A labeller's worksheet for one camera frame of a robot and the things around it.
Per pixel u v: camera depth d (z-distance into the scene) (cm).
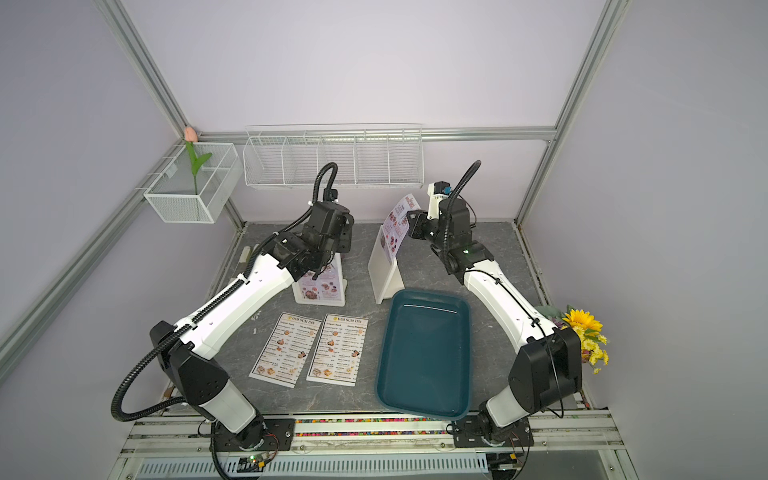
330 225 56
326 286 92
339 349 89
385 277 87
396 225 84
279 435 73
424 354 88
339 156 99
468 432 73
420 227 70
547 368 42
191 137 89
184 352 42
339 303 96
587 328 67
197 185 88
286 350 89
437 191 69
